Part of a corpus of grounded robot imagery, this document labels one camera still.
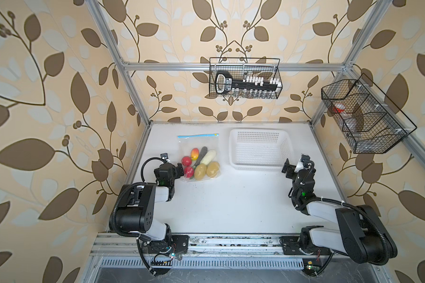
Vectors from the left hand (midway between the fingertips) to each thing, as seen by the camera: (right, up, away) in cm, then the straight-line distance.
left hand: (170, 164), depth 94 cm
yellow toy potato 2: (+23, -3, 0) cm, 23 cm away
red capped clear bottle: (+82, +28, -13) cm, 88 cm away
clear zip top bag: (+7, +12, +15) cm, 20 cm away
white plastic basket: (+49, +7, +5) cm, 50 cm away
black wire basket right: (+89, +20, -21) cm, 94 cm away
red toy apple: (+8, +1, +3) cm, 9 cm away
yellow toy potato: (+16, -3, -3) cm, 17 cm away
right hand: (+66, +1, -7) cm, 66 cm away
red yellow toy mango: (+12, +5, +8) cm, 15 cm away
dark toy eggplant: (+18, +7, +10) cm, 22 cm away
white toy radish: (+20, +3, +6) cm, 21 cm away
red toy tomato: (+11, -4, -4) cm, 12 cm away
